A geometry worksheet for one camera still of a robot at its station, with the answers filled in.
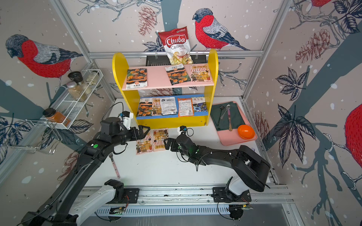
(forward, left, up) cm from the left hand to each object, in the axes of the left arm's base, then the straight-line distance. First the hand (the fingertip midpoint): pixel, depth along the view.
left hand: (146, 126), depth 73 cm
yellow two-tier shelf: (+50, -7, -28) cm, 58 cm away
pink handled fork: (-18, +19, -26) cm, 37 cm away
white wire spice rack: (+7, +44, +5) cm, 44 cm away
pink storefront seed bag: (+1, +7, -25) cm, 26 cm away
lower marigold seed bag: (+22, +7, -11) cm, 26 cm away
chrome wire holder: (-4, +49, -6) cm, 49 cm away
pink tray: (+7, -52, -27) cm, 59 cm away
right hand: (-2, -11, -15) cm, 18 cm away
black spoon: (+34, -50, -25) cm, 66 cm away
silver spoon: (+34, -56, -24) cm, 70 cm away
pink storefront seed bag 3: (+22, -1, -11) cm, 24 cm away
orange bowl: (+10, -63, -22) cm, 68 cm away
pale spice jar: (+29, +36, +9) cm, 47 cm away
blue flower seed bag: (+25, -31, -11) cm, 41 cm away
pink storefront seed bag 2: (+8, -2, -26) cm, 27 cm away
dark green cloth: (+29, -48, -27) cm, 63 cm away
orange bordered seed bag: (+22, -21, -11) cm, 32 cm away
